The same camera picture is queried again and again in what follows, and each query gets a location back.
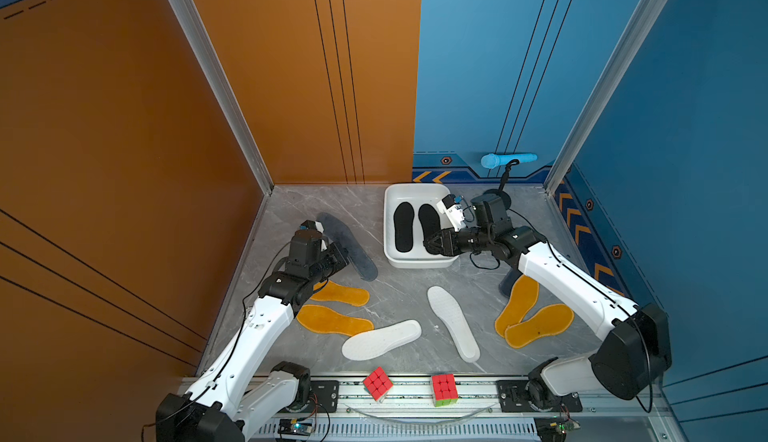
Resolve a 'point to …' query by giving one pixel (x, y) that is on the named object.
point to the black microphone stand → (504, 195)
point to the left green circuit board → (295, 426)
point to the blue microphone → (492, 161)
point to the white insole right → (453, 318)
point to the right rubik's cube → (445, 391)
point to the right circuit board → (554, 428)
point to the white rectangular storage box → (418, 195)
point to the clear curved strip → (401, 422)
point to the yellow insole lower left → (317, 319)
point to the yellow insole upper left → (342, 294)
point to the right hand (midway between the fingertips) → (429, 242)
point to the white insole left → (370, 344)
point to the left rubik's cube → (377, 384)
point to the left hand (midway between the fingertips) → (351, 246)
